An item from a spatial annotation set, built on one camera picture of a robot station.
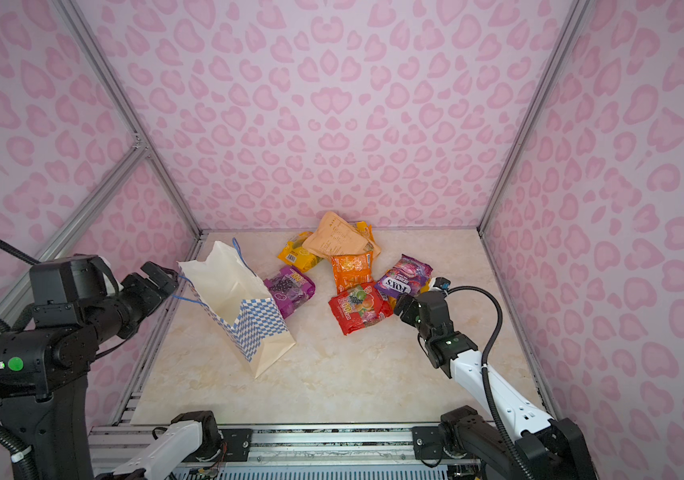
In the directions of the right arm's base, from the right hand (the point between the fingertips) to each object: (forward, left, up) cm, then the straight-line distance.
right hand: (409, 299), depth 84 cm
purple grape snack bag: (+7, +36, -7) cm, 37 cm away
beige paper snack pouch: (+28, +23, -5) cm, 36 cm away
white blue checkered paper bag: (+5, +52, -9) cm, 53 cm away
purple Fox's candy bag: (+12, -2, -6) cm, 13 cm away
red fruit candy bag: (+2, +14, -9) cm, 17 cm away
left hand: (-12, +52, +26) cm, 59 cm away
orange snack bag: (+14, +16, -6) cm, 22 cm away
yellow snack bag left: (+23, +37, -9) cm, 44 cm away
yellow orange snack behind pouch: (+36, +12, -9) cm, 39 cm away
